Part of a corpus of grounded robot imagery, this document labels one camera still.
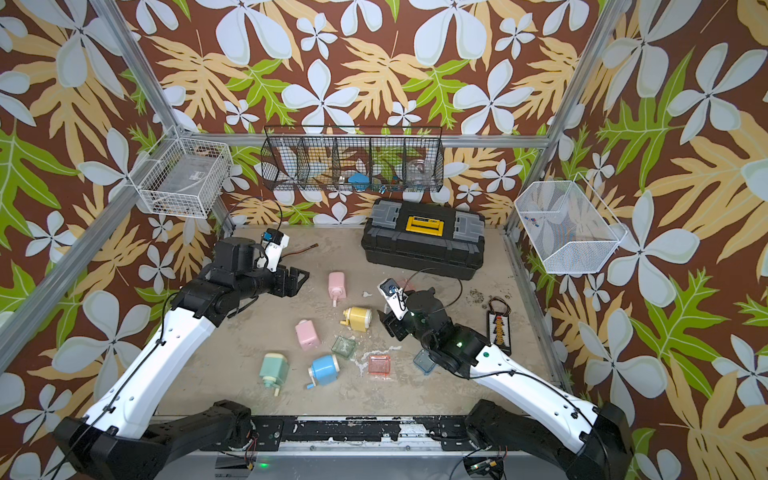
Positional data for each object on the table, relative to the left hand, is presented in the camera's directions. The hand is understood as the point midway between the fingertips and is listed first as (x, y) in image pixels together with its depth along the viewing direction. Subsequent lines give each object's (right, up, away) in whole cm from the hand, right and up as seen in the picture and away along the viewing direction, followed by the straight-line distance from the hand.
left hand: (298, 268), depth 74 cm
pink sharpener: (0, -21, +10) cm, 23 cm away
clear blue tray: (+33, -28, +12) cm, 45 cm away
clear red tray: (+20, -29, +12) cm, 37 cm away
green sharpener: (-8, -27, +4) cm, 29 cm away
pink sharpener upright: (+6, -7, +20) cm, 23 cm away
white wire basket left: (-37, +26, +12) cm, 47 cm away
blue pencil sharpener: (+6, -27, +4) cm, 28 cm away
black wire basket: (+12, +35, +23) cm, 44 cm away
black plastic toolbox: (+36, +8, +19) cm, 41 cm away
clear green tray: (+10, -24, +15) cm, 30 cm away
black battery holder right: (+58, -19, +18) cm, 64 cm away
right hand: (+23, -9, +1) cm, 24 cm away
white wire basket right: (+75, +11, +10) cm, 76 cm away
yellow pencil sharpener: (+14, -16, +13) cm, 25 cm away
